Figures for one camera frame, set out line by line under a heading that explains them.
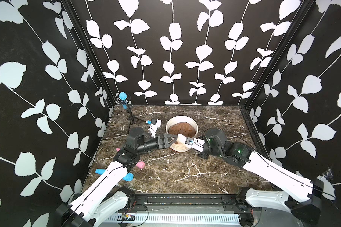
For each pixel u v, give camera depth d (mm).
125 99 946
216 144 521
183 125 953
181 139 622
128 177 791
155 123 645
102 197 456
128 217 713
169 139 594
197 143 580
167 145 589
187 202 750
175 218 701
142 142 575
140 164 839
